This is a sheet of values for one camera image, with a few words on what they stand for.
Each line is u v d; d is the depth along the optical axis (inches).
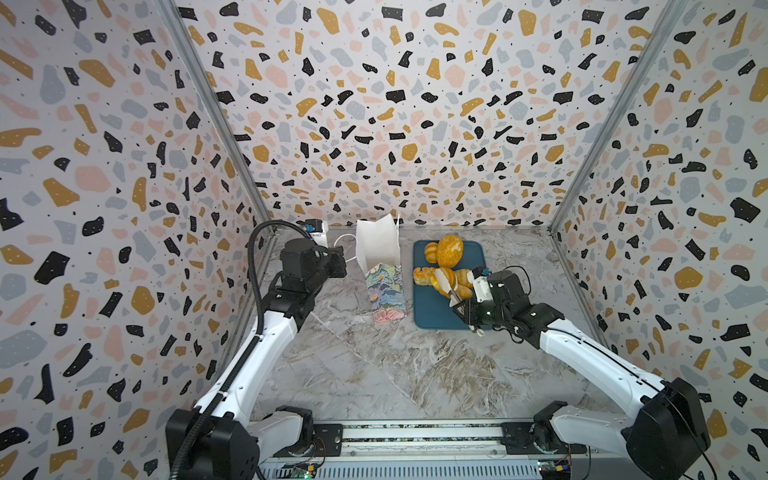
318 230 25.6
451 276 35.1
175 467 13.1
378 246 37.6
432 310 38.6
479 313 28.3
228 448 14.7
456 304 31.5
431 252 42.8
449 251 41.4
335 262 27.0
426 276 40.5
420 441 29.9
